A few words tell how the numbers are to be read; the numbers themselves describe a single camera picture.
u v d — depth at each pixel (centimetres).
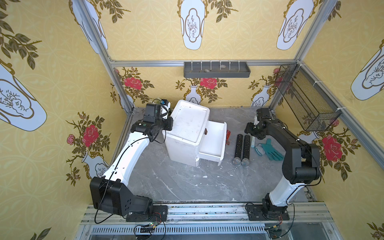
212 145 90
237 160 88
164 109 64
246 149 93
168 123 70
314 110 65
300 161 48
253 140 98
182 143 73
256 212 73
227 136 89
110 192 42
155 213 73
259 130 80
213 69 93
